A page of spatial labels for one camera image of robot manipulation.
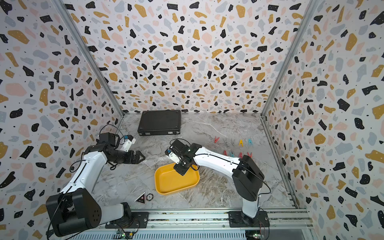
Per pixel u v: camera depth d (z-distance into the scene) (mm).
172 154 745
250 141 1053
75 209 402
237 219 750
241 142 1032
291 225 733
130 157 728
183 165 701
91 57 877
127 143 766
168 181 877
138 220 737
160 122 1095
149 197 814
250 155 980
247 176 455
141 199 808
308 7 726
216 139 1063
